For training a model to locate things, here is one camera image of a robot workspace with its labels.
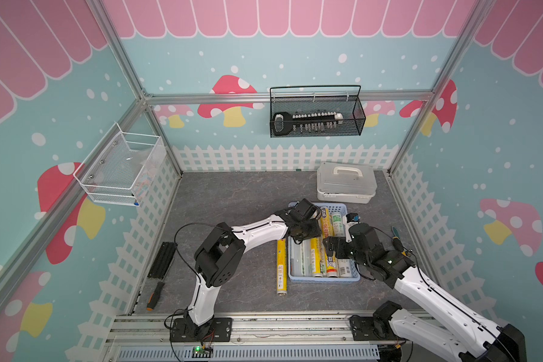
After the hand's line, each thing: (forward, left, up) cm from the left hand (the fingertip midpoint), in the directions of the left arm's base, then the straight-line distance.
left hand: (318, 235), depth 89 cm
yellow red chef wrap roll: (-12, +14, -4) cm, 19 cm away
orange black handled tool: (-22, +59, -5) cm, 64 cm away
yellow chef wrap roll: (-9, +1, 0) cm, 9 cm away
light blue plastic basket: (-9, +4, -1) cm, 10 cm away
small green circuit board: (-38, +40, -10) cm, 56 cm away
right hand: (-5, -4, +7) cm, 10 cm away
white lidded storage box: (+26, -15, +3) cm, 30 cm away
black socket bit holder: (+35, +4, +28) cm, 45 cm away
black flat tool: (-11, +61, -6) cm, 62 cm away
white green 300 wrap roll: (-8, +6, -4) cm, 10 cm away
